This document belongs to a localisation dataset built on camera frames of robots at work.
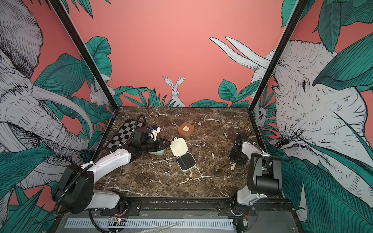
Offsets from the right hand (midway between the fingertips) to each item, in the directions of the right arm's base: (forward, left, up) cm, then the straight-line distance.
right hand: (233, 157), depth 92 cm
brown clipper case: (+20, +32, +3) cm, 38 cm away
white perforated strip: (-35, +46, 0) cm, 58 cm away
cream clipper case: (-3, +31, 0) cm, 31 cm away
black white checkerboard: (+16, +76, +3) cm, 77 cm away
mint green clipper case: (+2, +49, +2) cm, 49 cm away
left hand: (+3, +40, +14) cm, 42 cm away
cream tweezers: (-6, +2, 0) cm, 7 cm away
